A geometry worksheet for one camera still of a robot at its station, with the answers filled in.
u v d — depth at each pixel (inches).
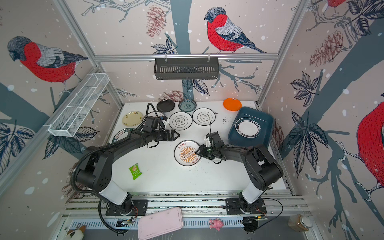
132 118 44.1
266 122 41.8
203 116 43.8
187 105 46.9
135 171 33.5
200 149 34.3
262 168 18.1
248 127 41.0
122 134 40.6
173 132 32.2
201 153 32.1
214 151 28.6
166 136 31.9
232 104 46.9
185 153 36.5
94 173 17.8
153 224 26.2
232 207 28.7
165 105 48.0
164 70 36.5
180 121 43.3
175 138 32.7
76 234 25.6
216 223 26.5
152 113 45.7
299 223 24.4
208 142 34.1
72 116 28.8
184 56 38.2
